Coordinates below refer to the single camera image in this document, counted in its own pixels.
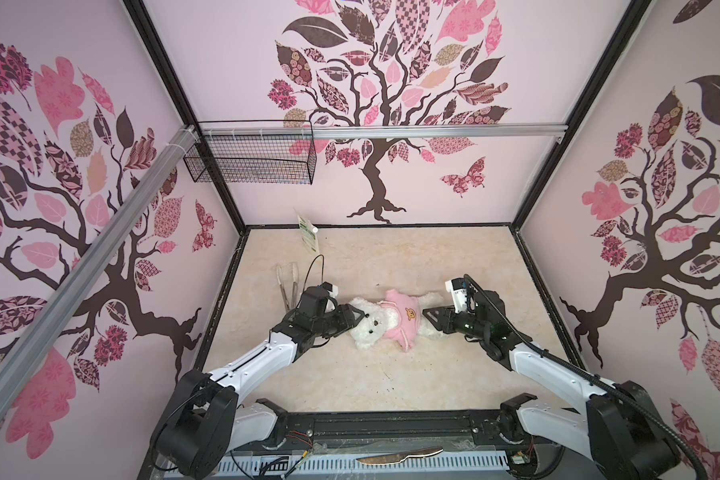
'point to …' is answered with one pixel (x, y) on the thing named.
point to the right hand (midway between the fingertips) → (428, 308)
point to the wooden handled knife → (393, 458)
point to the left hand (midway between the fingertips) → (361, 321)
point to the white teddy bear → (369, 331)
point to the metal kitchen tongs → (295, 273)
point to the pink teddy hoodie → (406, 330)
